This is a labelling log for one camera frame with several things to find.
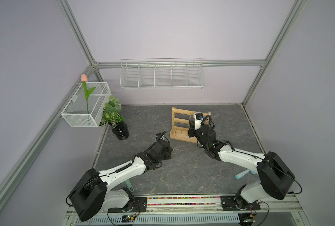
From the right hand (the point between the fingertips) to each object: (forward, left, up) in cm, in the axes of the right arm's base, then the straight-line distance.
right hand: (189, 120), depth 83 cm
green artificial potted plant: (+1, +45, +6) cm, 45 cm away
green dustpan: (-31, +35, -21) cm, 51 cm away
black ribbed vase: (+1, +45, -12) cm, 47 cm away
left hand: (-13, +13, -12) cm, 22 cm away
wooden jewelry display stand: (+3, +5, -5) cm, 7 cm away
